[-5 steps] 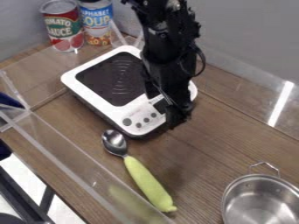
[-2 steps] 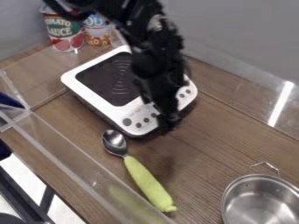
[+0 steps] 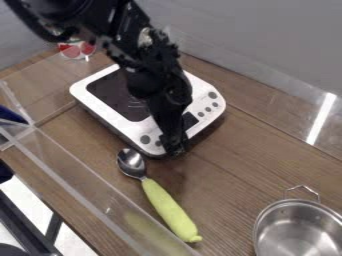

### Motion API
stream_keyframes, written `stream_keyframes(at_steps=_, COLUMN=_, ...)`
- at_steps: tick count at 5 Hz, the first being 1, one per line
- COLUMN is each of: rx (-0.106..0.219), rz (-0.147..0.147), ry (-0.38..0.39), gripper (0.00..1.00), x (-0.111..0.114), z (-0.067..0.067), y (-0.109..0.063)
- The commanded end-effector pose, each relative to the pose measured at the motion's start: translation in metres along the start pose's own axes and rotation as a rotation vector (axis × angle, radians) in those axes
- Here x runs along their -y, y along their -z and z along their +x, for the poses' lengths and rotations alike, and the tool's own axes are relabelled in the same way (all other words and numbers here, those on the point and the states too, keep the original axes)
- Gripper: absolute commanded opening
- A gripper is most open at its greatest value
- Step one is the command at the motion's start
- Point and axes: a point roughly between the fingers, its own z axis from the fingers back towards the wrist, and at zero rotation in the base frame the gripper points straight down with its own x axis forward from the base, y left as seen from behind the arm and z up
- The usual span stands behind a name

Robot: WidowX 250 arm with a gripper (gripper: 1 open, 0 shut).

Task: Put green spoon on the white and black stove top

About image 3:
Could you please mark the tomato sauce can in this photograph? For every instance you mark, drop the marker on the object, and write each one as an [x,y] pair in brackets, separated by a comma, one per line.
[76,50]

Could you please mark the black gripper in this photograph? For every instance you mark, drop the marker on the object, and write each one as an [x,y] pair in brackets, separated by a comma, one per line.
[167,94]

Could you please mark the black table frame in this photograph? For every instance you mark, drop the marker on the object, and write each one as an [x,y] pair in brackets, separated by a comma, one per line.
[20,238]

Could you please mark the blue object at left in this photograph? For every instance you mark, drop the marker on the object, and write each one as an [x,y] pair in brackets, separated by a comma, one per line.
[9,115]

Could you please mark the clear acrylic barrier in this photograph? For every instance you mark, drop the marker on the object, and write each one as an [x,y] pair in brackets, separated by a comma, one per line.
[64,157]

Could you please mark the stainless steel pot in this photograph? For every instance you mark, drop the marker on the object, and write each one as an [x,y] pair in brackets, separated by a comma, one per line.
[297,226]

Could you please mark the white and black stove top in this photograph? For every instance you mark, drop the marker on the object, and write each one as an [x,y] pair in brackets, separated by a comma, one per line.
[103,95]

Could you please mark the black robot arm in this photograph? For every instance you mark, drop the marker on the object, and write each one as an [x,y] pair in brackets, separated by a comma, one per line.
[118,26]

